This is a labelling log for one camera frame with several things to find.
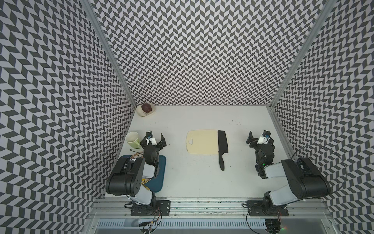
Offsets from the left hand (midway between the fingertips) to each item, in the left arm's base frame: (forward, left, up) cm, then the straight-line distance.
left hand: (154, 135), depth 90 cm
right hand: (-1, -65, +1) cm, 65 cm away
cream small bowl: (+28, +18, -9) cm, 35 cm away
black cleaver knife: (-4, -44, -10) cm, 46 cm away
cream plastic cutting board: (+1, -31, -11) cm, 33 cm away
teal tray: (-27, -4, -8) cm, 28 cm away
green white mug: (-2, +13, 0) cm, 14 cm away
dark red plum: (+30, +13, -6) cm, 33 cm away
